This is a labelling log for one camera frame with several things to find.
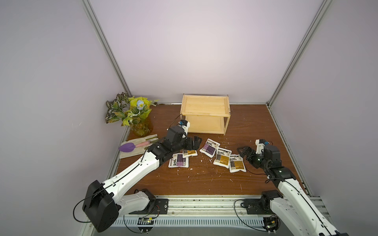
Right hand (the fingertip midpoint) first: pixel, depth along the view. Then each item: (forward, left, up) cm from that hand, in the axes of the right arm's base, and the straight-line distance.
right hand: (242, 149), depth 80 cm
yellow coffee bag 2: (-4, +2, -11) cm, 11 cm away
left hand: (+2, +25, +8) cm, 27 cm away
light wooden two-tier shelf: (+19, +20, +8) cm, 29 cm away
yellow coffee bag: (0, +10, -11) cm, 14 cm away
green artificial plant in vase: (+19, +66, +10) cm, 70 cm away
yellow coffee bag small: (+2, +32, -11) cm, 34 cm away
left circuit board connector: (-33, +51, -14) cm, 62 cm away
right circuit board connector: (-32, -11, -14) cm, 37 cm away
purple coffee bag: (+6, +17, -11) cm, 22 cm away
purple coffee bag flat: (-3, +38, -10) cm, 39 cm away
